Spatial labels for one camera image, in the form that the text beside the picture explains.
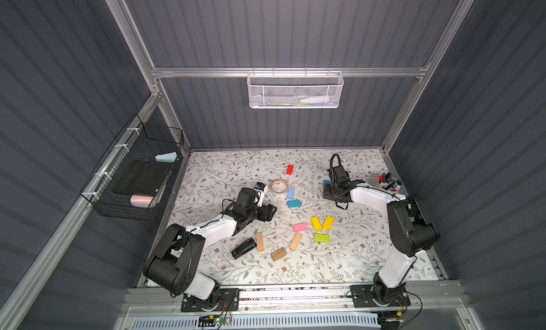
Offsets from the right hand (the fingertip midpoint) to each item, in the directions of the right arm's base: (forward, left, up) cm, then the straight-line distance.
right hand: (328, 193), depth 97 cm
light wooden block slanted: (-21, +16, -4) cm, 27 cm away
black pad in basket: (-13, +67, +28) cm, 74 cm away
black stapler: (-24, +34, -1) cm, 42 cm away
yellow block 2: (-13, +1, -3) cm, 14 cm away
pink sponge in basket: (-20, +65, +26) cm, 73 cm away
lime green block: (-19, +4, -5) cm, 20 cm away
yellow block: (-13, +6, -3) cm, 15 cm away
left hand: (-10, +26, +3) cm, 27 cm away
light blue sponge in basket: (+2, +67, +22) cm, 70 cm away
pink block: (-15, +14, -3) cm, 21 cm away
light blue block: (+3, +17, -4) cm, 17 cm away
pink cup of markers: (0, -24, +9) cm, 26 cm away
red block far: (+18, +17, -5) cm, 25 cm away
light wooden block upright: (-23, +30, -4) cm, 38 cm away
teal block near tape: (-3, +16, -4) cm, 17 cm away
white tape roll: (+7, +23, -4) cm, 24 cm away
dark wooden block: (-27, +23, -3) cm, 35 cm away
